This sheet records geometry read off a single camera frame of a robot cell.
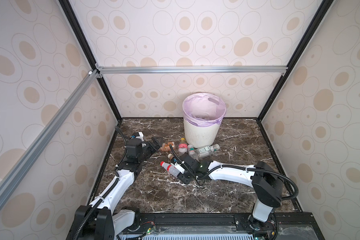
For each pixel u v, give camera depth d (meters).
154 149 0.73
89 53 0.83
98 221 0.40
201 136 0.91
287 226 0.74
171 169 0.84
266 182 0.46
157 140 0.74
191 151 0.97
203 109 1.02
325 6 0.68
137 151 0.62
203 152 0.95
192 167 0.64
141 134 0.76
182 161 0.64
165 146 1.01
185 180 0.74
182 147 0.97
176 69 0.93
